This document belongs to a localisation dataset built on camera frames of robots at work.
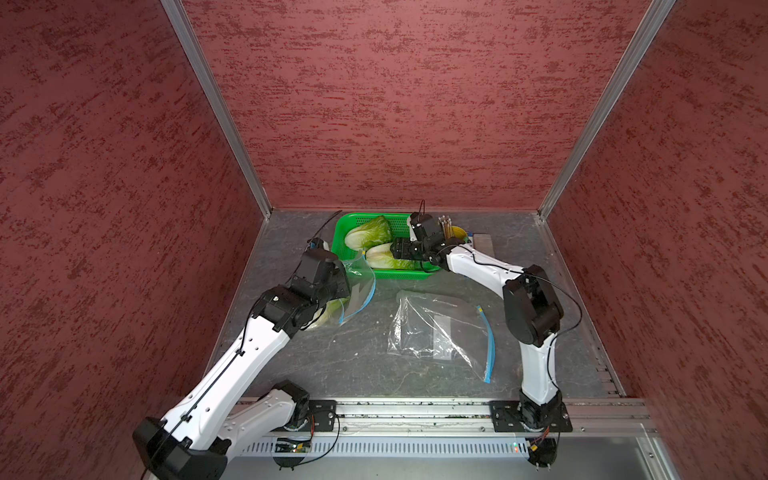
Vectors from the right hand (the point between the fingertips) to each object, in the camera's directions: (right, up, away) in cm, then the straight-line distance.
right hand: (401, 251), depth 96 cm
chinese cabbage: (-7, -2, +2) cm, 7 cm away
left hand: (-16, -7, -21) cm, 27 cm away
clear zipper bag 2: (+10, -20, -15) cm, 27 cm away
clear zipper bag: (-12, -9, -9) cm, 17 cm away
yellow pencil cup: (+20, +6, +5) cm, 22 cm away
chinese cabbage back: (-10, +6, +7) cm, 13 cm away
